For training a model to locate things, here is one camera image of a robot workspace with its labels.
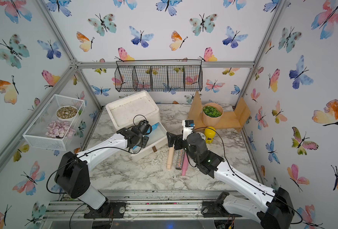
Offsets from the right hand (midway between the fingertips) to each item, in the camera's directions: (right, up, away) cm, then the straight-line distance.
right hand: (175, 131), depth 72 cm
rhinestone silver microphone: (+2, -16, +19) cm, 25 cm away
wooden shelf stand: (+43, +7, +31) cm, 54 cm away
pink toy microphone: (+6, -21, +16) cm, 27 cm away
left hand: (-21, -5, +17) cm, 27 cm away
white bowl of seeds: (-55, +9, +1) cm, 56 cm away
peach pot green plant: (+23, +9, +19) cm, 31 cm away
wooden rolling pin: (-3, -17, +19) cm, 26 cm away
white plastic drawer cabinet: (-21, +14, +18) cm, 31 cm away
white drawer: (-11, -5, +21) cm, 25 cm away
